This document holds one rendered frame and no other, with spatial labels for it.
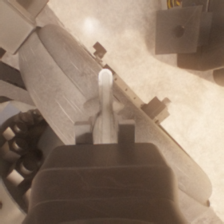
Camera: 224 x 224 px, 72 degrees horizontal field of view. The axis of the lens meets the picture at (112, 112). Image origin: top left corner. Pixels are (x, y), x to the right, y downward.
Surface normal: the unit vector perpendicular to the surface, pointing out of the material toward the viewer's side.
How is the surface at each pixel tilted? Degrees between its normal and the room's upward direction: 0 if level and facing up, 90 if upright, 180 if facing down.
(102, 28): 0
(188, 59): 67
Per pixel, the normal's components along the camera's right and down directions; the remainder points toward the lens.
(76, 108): -0.22, 0.00
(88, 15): 0.08, 0.32
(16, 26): 0.35, 0.54
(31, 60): -0.46, -0.28
